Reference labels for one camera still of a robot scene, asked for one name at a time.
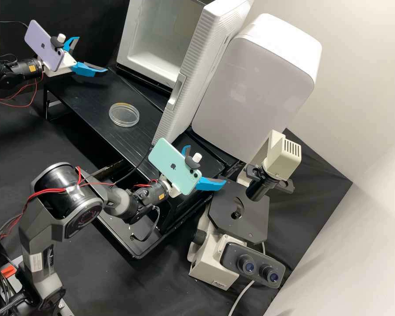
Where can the incubator door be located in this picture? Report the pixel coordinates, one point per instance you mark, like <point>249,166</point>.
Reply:
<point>197,66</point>

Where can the petri dish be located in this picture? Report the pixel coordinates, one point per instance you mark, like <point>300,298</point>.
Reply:
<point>124,113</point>

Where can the wrist camera phone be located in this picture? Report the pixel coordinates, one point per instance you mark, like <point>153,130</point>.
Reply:
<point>41,42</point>
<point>171,161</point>

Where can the white incubator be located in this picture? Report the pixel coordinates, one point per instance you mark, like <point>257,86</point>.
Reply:
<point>135,33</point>

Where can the black tray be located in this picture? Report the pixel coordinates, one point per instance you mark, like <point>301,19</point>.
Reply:
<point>171,224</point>

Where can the cream microscope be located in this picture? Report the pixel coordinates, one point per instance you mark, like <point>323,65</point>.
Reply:
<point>210,263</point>

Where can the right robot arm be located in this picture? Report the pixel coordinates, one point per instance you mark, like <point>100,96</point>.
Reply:
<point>66,194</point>

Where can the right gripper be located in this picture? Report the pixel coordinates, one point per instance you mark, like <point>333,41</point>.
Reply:
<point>173,192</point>

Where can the black platform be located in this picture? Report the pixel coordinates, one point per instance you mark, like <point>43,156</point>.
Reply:
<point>92,105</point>
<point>141,80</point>
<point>230,164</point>

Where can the left wrist camera phone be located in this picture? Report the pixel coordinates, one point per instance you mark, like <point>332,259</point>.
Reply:
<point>41,42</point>

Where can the white box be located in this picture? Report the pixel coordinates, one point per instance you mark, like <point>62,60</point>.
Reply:
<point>256,85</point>

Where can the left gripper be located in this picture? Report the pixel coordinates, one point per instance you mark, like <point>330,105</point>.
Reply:
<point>69,61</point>

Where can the right wrist camera phone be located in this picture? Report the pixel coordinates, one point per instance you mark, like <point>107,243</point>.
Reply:
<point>171,161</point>

